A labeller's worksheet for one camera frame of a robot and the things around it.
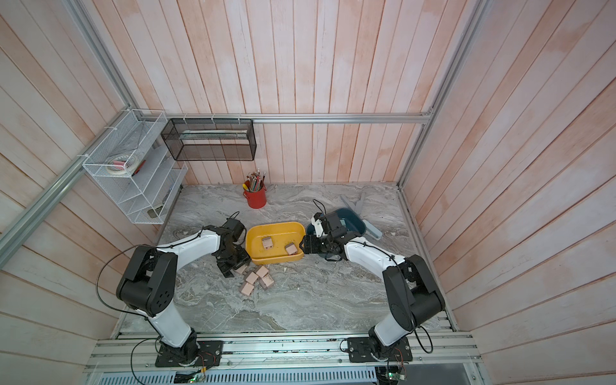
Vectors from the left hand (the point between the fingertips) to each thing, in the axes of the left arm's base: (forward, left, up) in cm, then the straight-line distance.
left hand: (244, 269), depth 91 cm
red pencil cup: (+36, 0, 0) cm, 36 cm away
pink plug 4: (-1, -7, +1) cm, 7 cm away
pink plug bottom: (-8, -3, +1) cm, 8 cm away
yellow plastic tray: (+11, -11, +1) cm, 16 cm away
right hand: (+8, -25, +7) cm, 27 cm away
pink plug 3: (+8, -18, +2) cm, 20 cm away
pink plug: (-1, 0, +3) cm, 3 cm away
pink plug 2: (+11, -8, +2) cm, 14 cm away
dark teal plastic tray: (+21, -44, +5) cm, 49 cm away
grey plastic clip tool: (+31, -48, +1) cm, 57 cm away
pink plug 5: (-4, -4, +1) cm, 5 cm away
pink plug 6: (-5, -9, +2) cm, 11 cm away
